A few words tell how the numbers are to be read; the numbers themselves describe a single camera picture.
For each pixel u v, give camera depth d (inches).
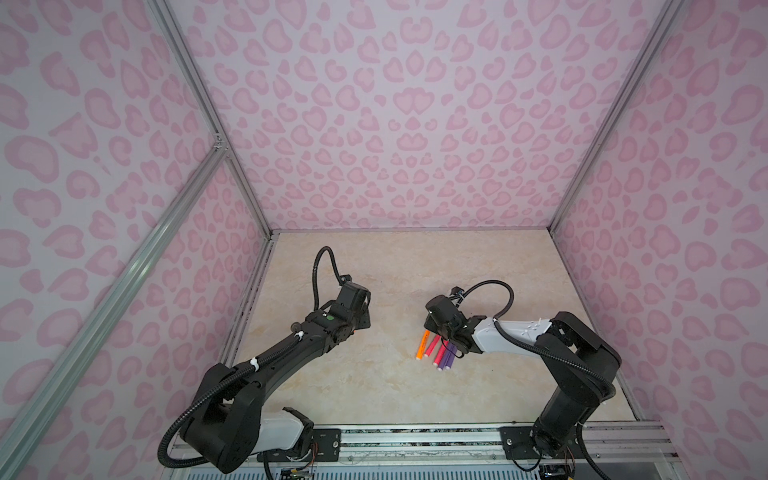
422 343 35.5
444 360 33.8
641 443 29.4
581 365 18.3
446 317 28.4
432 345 35.4
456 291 33.2
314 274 25.3
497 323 24.0
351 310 26.2
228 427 16.2
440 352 34.7
